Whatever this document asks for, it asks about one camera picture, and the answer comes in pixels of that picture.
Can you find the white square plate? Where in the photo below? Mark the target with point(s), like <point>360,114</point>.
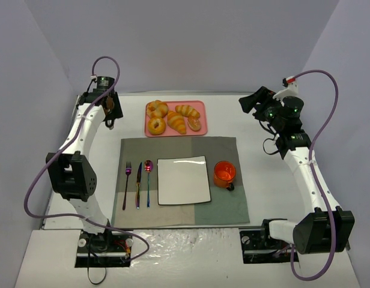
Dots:
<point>182,181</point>

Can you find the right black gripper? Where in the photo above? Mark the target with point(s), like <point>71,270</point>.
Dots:
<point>260,102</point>

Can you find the large striped croissant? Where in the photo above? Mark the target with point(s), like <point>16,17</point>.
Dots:
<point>176,122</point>

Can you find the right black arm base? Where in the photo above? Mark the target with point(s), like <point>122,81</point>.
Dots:
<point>257,247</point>

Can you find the orange mug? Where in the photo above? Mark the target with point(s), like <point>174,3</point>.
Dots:
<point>224,175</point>

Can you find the iridescent fork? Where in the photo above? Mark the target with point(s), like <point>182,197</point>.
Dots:
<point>128,171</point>

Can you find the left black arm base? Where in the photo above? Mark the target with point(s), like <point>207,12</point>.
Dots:
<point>109,250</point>

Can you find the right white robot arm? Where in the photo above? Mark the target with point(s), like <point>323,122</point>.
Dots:
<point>326,226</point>

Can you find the small striped croissant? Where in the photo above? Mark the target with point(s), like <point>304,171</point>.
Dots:
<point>187,111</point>

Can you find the grey patchwork placemat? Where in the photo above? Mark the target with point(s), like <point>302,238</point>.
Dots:
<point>226,208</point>

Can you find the golden bagel bread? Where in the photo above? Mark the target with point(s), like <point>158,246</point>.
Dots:
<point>156,126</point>

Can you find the iridescent spoon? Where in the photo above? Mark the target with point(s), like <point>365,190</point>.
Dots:
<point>148,168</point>

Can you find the iridescent knife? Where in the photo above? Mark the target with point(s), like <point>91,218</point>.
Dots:
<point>138,186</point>

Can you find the pink plastic tray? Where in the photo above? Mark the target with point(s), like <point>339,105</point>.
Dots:
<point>198,105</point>

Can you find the small orange glazed bread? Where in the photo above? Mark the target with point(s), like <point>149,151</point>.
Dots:
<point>194,123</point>

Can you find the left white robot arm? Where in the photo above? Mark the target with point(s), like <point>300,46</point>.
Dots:
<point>71,174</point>

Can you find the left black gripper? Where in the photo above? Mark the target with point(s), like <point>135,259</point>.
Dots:
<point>115,107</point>

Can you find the twisted bun bread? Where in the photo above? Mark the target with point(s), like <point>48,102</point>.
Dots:
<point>157,108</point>

